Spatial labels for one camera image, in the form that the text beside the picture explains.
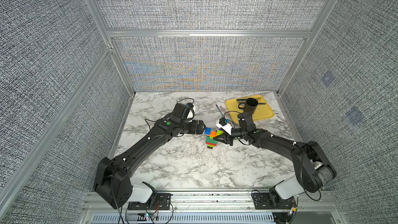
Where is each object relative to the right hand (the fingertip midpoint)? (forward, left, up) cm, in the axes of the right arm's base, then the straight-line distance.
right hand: (214, 131), depth 83 cm
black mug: (+23, -25, -7) cm, 35 cm away
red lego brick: (-5, +2, -6) cm, 8 cm away
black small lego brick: (-5, +2, -9) cm, 11 cm away
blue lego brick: (-1, +4, +3) cm, 5 cm away
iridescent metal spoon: (+29, -5, -15) cm, 33 cm away
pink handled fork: (+25, -9, -14) cm, 30 cm away
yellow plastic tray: (+26, -38, -16) cm, 49 cm away
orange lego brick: (-2, +1, +2) cm, 3 cm away
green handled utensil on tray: (+27, -23, -5) cm, 35 cm away
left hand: (0, +7, +6) cm, 9 cm away
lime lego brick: (-2, -2, +3) cm, 4 cm away
